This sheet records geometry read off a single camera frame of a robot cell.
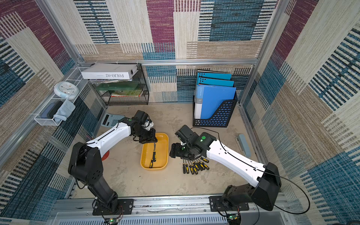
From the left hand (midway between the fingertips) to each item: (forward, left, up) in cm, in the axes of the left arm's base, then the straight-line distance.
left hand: (157, 139), depth 87 cm
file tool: (-12, +1, 0) cm, 12 cm away
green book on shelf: (+34, +26, +15) cm, 46 cm away
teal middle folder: (+31, -37, +19) cm, 52 cm away
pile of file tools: (-12, -25, -10) cm, 29 cm away
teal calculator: (+23, +39, -8) cm, 46 cm away
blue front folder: (+21, -33, +13) cm, 41 cm away
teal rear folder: (+38, -38, +19) cm, 57 cm away
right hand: (-14, -11, +7) cm, 19 cm away
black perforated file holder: (+15, -42, +1) cm, 45 cm away
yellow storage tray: (-1, -2, -10) cm, 10 cm away
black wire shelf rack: (+45, +17, -9) cm, 49 cm away
